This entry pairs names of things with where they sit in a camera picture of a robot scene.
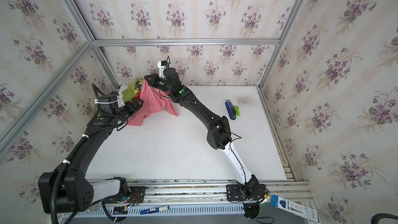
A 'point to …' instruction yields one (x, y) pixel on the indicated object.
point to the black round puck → (252, 211)
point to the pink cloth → (153, 99)
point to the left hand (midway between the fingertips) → (137, 102)
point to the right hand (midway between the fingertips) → (142, 76)
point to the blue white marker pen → (154, 210)
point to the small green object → (237, 109)
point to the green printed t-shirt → (130, 92)
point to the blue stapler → (230, 109)
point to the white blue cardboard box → (295, 208)
